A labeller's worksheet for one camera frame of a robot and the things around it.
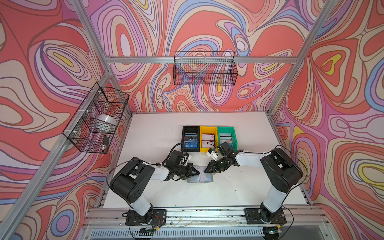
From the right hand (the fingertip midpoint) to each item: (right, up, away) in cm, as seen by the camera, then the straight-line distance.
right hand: (208, 174), depth 88 cm
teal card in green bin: (+16, +17, +11) cm, 26 cm away
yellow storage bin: (+2, +26, +15) cm, 30 cm away
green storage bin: (+16, +26, +14) cm, 34 cm away
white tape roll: (-51, +30, -18) cm, 62 cm away
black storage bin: (-10, +24, +14) cm, 30 cm away
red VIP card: (-1, +16, +11) cm, 20 cm away
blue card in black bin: (-10, +16, +11) cm, 22 cm away
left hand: (-5, +2, -3) cm, 6 cm away
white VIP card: (-3, -1, -2) cm, 4 cm away
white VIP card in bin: (+1, +21, +14) cm, 26 cm away
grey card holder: (-7, -1, -4) cm, 8 cm away
